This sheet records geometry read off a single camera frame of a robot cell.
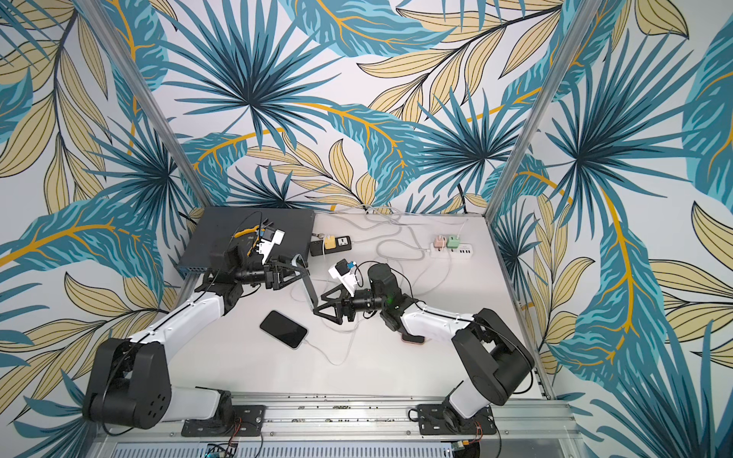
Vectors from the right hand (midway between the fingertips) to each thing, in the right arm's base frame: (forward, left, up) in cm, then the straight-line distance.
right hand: (304, 325), depth 72 cm
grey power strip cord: (+44, -23, -18) cm, 52 cm away
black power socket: (+38, -8, -14) cm, 42 cm away
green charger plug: (+35, -48, -11) cm, 60 cm away
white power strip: (+34, -53, -15) cm, 65 cm away
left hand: (+11, 0, +7) cm, 13 cm away
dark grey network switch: (+46, +41, -12) cm, 63 cm away
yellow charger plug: (+36, -4, -11) cm, 38 cm away
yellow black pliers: (+42, +28, -11) cm, 52 cm away
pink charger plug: (+34, -43, -10) cm, 56 cm away
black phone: (+11, 0, +1) cm, 11 cm away
